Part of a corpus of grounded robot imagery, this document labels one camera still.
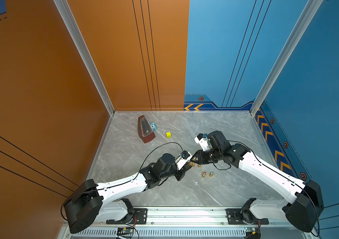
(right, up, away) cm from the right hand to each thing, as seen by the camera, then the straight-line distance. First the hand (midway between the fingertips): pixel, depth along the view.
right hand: (192, 159), depth 75 cm
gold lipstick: (0, -2, -1) cm, 2 cm away
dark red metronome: (-28, +13, +21) cm, 38 cm away
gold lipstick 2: (+8, -11, +9) cm, 16 cm away
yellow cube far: (-13, +10, +28) cm, 33 cm away
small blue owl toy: (-25, +17, +34) cm, 45 cm away
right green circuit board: (+28, -34, -5) cm, 44 cm away
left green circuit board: (-32, -35, -3) cm, 47 cm away
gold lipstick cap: (+12, -11, +10) cm, 20 cm away
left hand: (-1, -3, +3) cm, 4 cm away
